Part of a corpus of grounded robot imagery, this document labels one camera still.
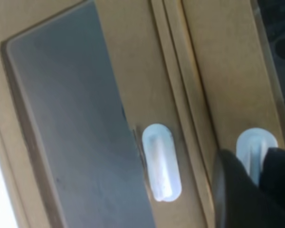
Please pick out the lower brown cardboard shoebox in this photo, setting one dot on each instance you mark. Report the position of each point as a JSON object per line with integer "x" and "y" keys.
{"x": 223, "y": 80}

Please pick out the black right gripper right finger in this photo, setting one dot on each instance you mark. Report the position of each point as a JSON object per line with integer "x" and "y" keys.
{"x": 272, "y": 180}

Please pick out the brown cardboard shoebox drawer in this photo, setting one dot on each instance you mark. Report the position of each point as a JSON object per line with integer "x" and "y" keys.
{"x": 80, "y": 80}

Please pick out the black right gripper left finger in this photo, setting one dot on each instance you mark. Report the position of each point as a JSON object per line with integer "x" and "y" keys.
{"x": 238, "y": 202}

